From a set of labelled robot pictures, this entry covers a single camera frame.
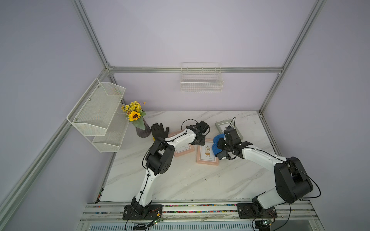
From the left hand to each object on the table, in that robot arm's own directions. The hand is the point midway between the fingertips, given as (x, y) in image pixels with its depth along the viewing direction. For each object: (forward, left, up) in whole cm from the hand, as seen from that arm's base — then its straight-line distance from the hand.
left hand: (199, 142), depth 98 cm
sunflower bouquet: (+7, +40, +21) cm, 46 cm away
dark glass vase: (+7, +40, +2) cm, 40 cm away
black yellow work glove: (+9, +30, -1) cm, 31 cm away
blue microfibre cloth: (-6, -10, +4) cm, 12 cm away
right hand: (-3, -13, +3) cm, 14 cm away
